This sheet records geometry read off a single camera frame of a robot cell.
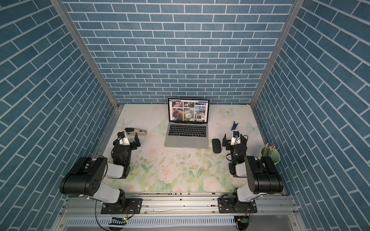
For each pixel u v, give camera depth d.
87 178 0.45
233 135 0.78
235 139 0.76
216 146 0.96
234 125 1.05
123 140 0.75
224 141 0.84
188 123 1.08
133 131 0.99
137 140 0.83
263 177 0.45
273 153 0.79
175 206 0.78
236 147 0.72
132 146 0.82
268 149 0.77
